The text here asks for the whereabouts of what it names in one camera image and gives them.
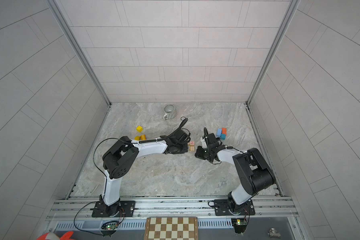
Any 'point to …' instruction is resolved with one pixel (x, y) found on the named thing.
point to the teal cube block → (223, 136)
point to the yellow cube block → (139, 129)
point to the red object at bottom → (67, 236)
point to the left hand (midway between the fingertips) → (191, 148)
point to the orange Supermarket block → (143, 137)
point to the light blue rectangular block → (219, 132)
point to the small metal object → (273, 233)
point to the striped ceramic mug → (170, 111)
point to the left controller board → (109, 230)
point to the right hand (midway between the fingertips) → (194, 154)
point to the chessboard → (171, 228)
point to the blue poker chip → (183, 118)
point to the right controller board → (240, 225)
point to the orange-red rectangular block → (224, 131)
